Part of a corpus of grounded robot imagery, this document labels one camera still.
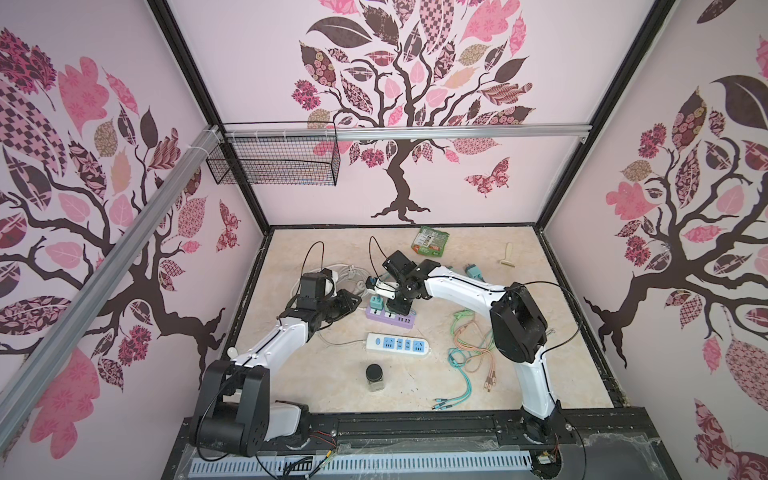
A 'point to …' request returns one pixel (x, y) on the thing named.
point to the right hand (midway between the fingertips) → (394, 297)
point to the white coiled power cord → (355, 275)
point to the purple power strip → (399, 320)
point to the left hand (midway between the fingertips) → (361, 303)
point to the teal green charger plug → (474, 271)
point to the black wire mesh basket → (277, 152)
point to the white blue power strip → (397, 344)
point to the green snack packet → (430, 241)
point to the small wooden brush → (509, 252)
